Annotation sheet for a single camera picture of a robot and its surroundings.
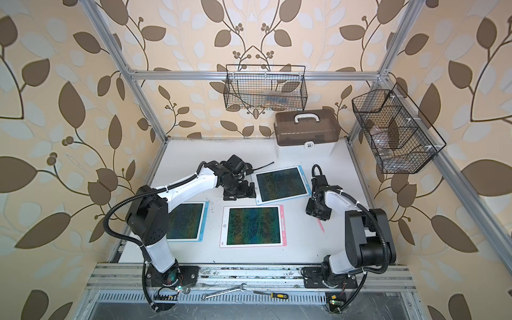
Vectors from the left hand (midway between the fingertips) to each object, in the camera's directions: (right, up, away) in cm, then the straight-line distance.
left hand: (246, 194), depth 86 cm
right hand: (+31, -10, +5) cm, 33 cm away
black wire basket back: (+9, +50, +10) cm, 52 cm away
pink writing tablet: (+3, -14, +1) cm, 15 cm away
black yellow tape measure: (+7, +11, +22) cm, 26 cm away
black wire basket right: (+59, +23, -12) cm, 65 cm away
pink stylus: (+33, -14, +2) cm, 36 cm away
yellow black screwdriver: (+15, -33, -16) cm, 40 cm away
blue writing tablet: (+16, +2, +15) cm, 22 cm away
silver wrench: (-13, -34, -15) cm, 40 cm away
